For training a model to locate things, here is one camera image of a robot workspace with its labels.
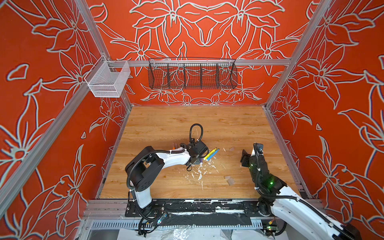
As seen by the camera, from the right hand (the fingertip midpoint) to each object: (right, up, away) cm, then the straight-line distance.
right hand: (246, 150), depth 82 cm
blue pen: (-17, -5, +10) cm, 21 cm away
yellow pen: (-19, -4, +11) cm, 22 cm away
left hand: (-29, -6, +9) cm, 31 cm away
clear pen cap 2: (-10, -16, +2) cm, 19 cm away
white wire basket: (-85, +44, +12) cm, 96 cm away
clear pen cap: (-9, -17, 0) cm, 20 cm away
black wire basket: (-32, +49, +19) cm, 62 cm away
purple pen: (-25, -8, +8) cm, 27 cm away
